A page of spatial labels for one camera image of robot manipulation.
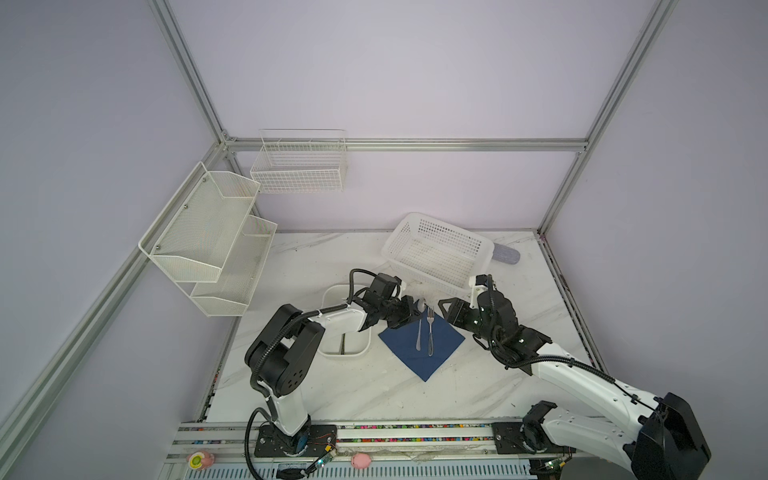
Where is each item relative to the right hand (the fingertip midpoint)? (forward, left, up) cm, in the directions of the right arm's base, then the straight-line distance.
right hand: (441, 305), depth 80 cm
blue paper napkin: (-3, -3, -16) cm, 17 cm away
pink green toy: (-35, +57, -11) cm, 68 cm away
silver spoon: (+5, +5, -9) cm, 11 cm away
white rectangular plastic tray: (-14, +22, +16) cm, 30 cm away
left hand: (+2, +4, -9) cm, 10 cm away
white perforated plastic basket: (+34, 0, -16) cm, 38 cm away
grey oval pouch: (+31, -28, -15) cm, 45 cm away
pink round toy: (-34, +20, -15) cm, 42 cm away
